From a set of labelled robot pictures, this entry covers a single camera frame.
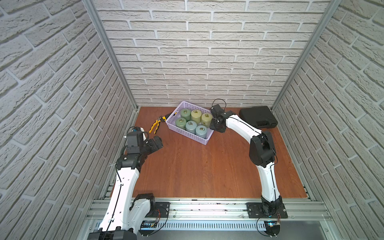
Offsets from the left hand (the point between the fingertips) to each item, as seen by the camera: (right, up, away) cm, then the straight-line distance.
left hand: (156, 139), depth 78 cm
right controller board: (+58, -42, -8) cm, 72 cm away
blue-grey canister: (+17, +6, +20) cm, 27 cm away
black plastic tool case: (+70, +13, +32) cm, 78 cm away
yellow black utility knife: (-2, +13, +34) cm, 36 cm away
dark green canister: (+14, +15, +27) cm, 34 cm away
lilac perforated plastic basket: (+6, +15, +32) cm, 36 cm away
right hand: (+34, +6, +22) cm, 41 cm away
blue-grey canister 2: (+24, +3, +17) cm, 30 cm away
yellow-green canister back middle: (+21, +13, +28) cm, 37 cm away
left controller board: (-3, -42, -6) cm, 43 cm away
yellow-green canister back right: (+28, +11, +25) cm, 39 cm away
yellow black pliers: (-8, +10, +32) cm, 34 cm away
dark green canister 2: (+10, +9, +23) cm, 26 cm away
